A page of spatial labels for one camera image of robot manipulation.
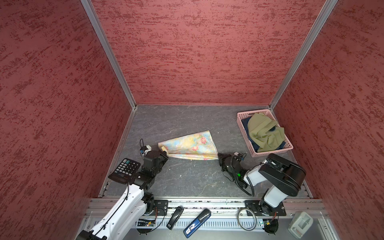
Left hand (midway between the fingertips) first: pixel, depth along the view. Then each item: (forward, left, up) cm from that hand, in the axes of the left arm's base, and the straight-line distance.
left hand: (167, 154), depth 84 cm
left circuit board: (-32, +10, -12) cm, 35 cm away
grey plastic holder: (-31, -66, -6) cm, 73 cm away
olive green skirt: (+16, -55, +5) cm, 58 cm away
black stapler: (-30, -7, -6) cm, 31 cm away
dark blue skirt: (+24, -50, -2) cm, 56 cm away
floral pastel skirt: (+9, -17, -7) cm, 21 cm away
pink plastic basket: (+6, -51, -3) cm, 51 cm away
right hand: (+3, -29, -8) cm, 30 cm away
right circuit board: (-32, -53, -10) cm, 63 cm away
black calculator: (-8, +24, -7) cm, 27 cm away
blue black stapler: (-35, -15, -5) cm, 38 cm away
